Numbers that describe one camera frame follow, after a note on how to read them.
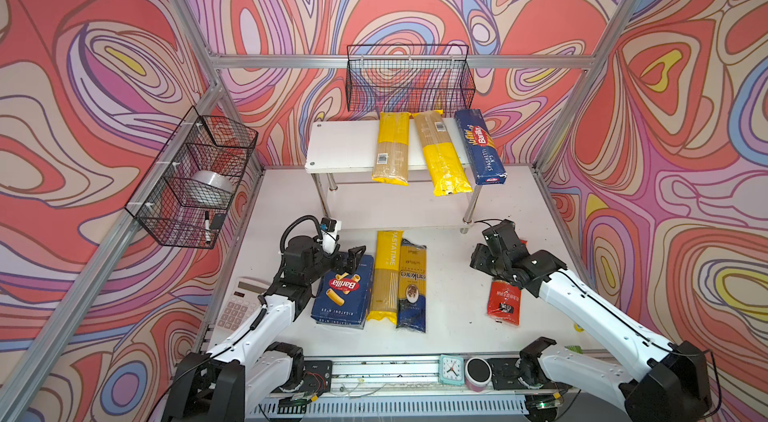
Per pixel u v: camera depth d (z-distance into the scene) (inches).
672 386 15.0
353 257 29.0
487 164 26.7
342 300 31.4
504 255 23.7
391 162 28.2
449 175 26.9
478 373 27.3
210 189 27.7
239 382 16.5
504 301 33.1
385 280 34.2
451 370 28.8
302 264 24.7
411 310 32.3
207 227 28.3
